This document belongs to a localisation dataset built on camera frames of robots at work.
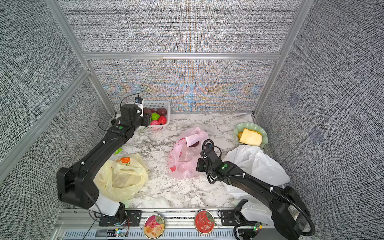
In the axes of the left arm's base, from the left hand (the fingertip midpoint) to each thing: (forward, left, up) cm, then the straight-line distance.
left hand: (148, 111), depth 83 cm
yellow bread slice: (-7, -62, -19) cm, 65 cm away
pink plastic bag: (-11, -21, -26) cm, 35 cm away
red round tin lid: (-51, -28, -23) cm, 62 cm away
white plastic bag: (-25, -57, -14) cm, 64 cm away
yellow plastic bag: (-29, +18, -27) cm, 44 cm away
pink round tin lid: (-52, -5, -23) cm, 57 cm away
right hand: (-22, -26, -16) cm, 38 cm away
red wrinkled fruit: (+12, -4, -21) cm, 25 cm away
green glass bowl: (+5, -60, -23) cm, 64 cm away
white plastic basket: (+28, +4, -22) cm, 36 cm away
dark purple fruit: (+21, -2, -22) cm, 31 cm away
